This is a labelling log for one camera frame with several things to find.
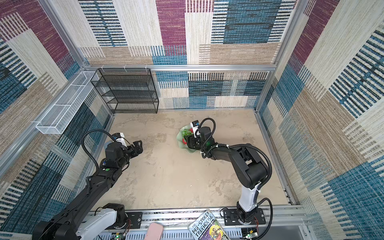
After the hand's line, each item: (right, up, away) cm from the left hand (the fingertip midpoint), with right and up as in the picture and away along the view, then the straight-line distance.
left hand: (135, 141), depth 83 cm
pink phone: (+14, -40, -14) cm, 44 cm away
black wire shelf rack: (-17, +34, +28) cm, 47 cm away
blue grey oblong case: (-27, -4, +19) cm, 33 cm away
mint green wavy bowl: (+23, +1, +16) cm, 28 cm away
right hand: (+29, +2, +12) cm, 32 cm away
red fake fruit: (+26, -2, +10) cm, 28 cm away
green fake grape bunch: (+27, +4, +13) cm, 30 cm away
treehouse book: (+38, -38, -13) cm, 55 cm away
